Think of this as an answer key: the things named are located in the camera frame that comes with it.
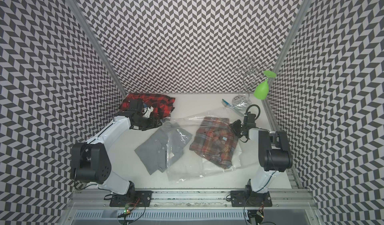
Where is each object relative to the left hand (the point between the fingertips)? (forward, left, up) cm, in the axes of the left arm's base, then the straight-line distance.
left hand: (156, 125), depth 88 cm
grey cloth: (-11, -5, -8) cm, 15 cm away
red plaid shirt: (+19, -2, -4) cm, 20 cm away
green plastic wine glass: (+16, -63, +14) cm, 66 cm away
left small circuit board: (-41, +7, -6) cm, 42 cm away
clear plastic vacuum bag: (-20, -21, -11) cm, 31 cm away
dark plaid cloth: (-6, -35, -6) cm, 36 cm away
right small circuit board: (-42, -54, -10) cm, 69 cm away
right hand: (+4, -46, -9) cm, 47 cm away
